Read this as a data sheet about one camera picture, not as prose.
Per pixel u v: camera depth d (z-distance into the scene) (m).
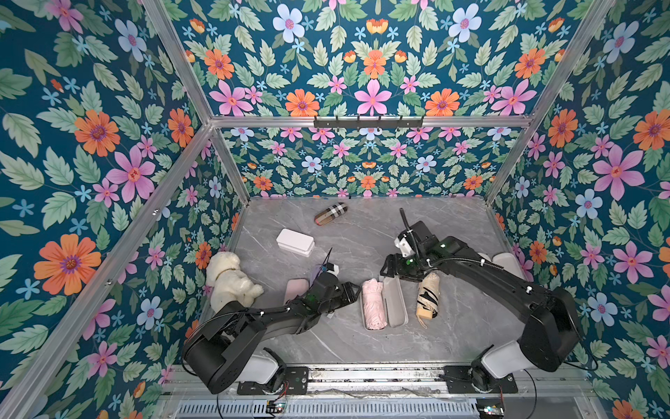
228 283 0.82
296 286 0.88
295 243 1.01
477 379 0.65
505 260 1.01
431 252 0.60
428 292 0.86
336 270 0.83
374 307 0.84
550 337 0.42
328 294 0.69
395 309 0.85
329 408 0.70
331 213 1.11
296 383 0.73
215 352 0.43
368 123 0.93
